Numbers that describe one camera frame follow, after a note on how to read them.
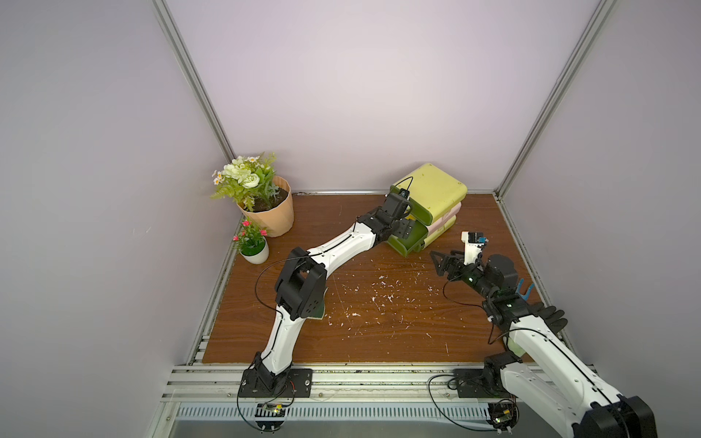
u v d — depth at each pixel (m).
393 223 0.72
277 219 0.94
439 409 0.70
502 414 0.70
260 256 0.91
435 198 0.89
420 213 0.88
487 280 0.62
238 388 0.73
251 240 0.93
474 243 0.68
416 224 0.95
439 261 0.76
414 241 0.91
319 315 0.84
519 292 0.90
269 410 0.72
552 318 0.84
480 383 0.72
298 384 0.73
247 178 0.83
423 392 0.73
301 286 0.52
